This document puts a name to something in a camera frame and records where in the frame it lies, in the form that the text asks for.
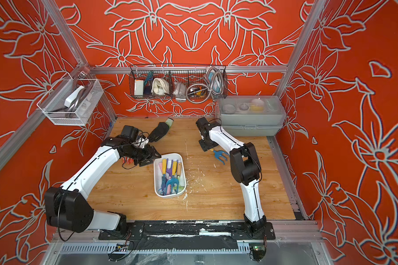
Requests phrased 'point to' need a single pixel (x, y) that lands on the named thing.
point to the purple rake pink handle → (160, 164)
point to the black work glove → (161, 130)
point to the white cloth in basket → (160, 86)
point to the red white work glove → (127, 160)
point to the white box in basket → (139, 87)
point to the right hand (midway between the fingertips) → (206, 145)
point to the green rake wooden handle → (178, 172)
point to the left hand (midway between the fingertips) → (157, 156)
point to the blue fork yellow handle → (173, 180)
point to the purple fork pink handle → (169, 170)
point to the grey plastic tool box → (250, 115)
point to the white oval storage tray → (174, 156)
